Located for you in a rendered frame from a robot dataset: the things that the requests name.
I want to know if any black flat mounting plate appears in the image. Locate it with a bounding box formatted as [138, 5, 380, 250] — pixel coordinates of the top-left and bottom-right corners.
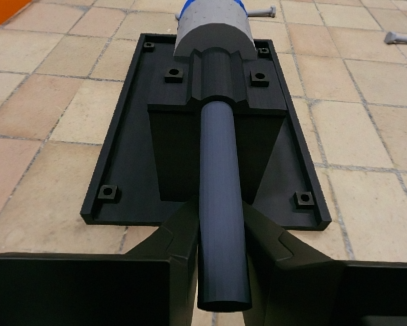
[80, 33, 332, 231]

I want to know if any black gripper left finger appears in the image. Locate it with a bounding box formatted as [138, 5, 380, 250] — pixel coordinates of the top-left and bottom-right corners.
[0, 195, 200, 326]

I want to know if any blue spacer ring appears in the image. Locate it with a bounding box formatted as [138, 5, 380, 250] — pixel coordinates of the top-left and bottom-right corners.
[179, 0, 248, 20]

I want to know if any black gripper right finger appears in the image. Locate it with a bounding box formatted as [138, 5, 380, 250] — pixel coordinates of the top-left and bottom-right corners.
[242, 200, 407, 326]

